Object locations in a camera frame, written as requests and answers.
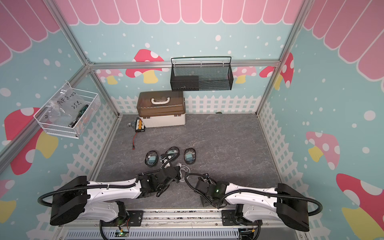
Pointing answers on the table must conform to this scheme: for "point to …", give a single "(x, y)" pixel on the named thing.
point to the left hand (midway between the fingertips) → (181, 170)
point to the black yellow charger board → (139, 127)
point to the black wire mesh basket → (204, 77)
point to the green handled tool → (80, 113)
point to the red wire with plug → (134, 140)
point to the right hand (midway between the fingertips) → (206, 199)
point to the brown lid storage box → (161, 108)
